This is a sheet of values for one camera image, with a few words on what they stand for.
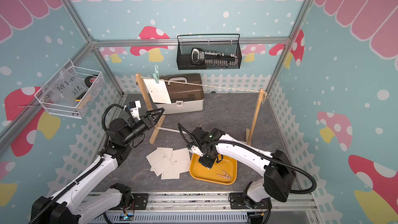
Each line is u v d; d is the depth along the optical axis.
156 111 0.65
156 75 0.63
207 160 0.67
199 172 0.83
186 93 0.93
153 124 0.63
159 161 0.87
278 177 0.41
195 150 0.71
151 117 0.63
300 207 0.72
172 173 0.84
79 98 0.66
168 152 0.90
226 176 0.81
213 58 0.88
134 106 0.66
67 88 0.68
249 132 0.97
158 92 0.70
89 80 0.81
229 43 0.91
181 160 0.90
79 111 0.66
